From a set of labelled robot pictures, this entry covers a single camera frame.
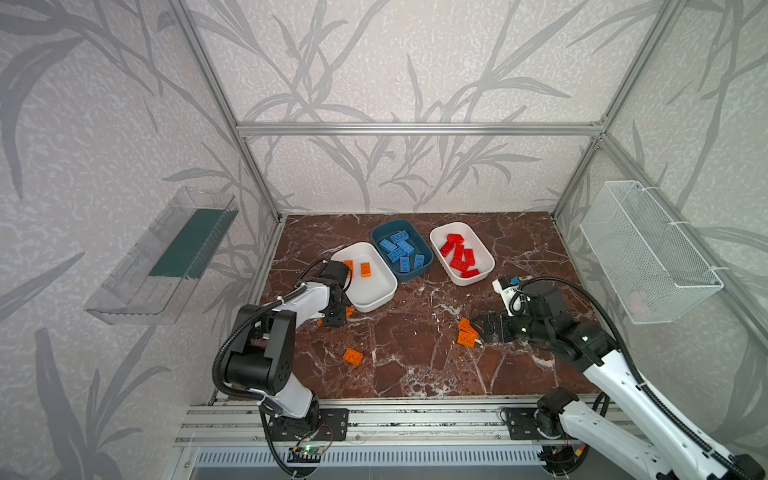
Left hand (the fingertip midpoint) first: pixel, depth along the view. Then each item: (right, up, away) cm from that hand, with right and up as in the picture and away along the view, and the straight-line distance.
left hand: (348, 297), depth 95 cm
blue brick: (+18, +10, +8) cm, 23 cm away
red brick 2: (+37, +19, +14) cm, 44 cm away
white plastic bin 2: (+47, +11, +10) cm, 49 cm away
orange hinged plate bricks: (-1, +9, +9) cm, 13 cm away
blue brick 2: (+12, +16, +14) cm, 25 cm away
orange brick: (+3, -15, -10) cm, 18 cm away
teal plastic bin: (+10, +23, +20) cm, 32 cm away
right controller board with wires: (+57, -35, -23) cm, 70 cm away
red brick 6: (+34, +16, +14) cm, 39 cm away
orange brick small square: (+5, +8, +7) cm, 12 cm away
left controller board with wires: (-6, -34, -23) cm, 41 cm away
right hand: (+39, +1, -19) cm, 43 cm away
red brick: (+40, +7, +5) cm, 41 cm away
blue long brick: (+19, +16, +14) cm, 28 cm away
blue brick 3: (+17, +20, +17) cm, 31 cm away
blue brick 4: (+23, +11, +11) cm, 28 cm away
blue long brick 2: (+15, +13, +11) cm, 23 cm away
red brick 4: (+42, +12, +12) cm, 45 cm away
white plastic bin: (+7, +3, +7) cm, 10 cm away
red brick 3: (+37, +10, +10) cm, 40 cm away
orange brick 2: (+37, -12, -6) cm, 39 cm away
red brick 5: (+38, +15, +14) cm, 43 cm away
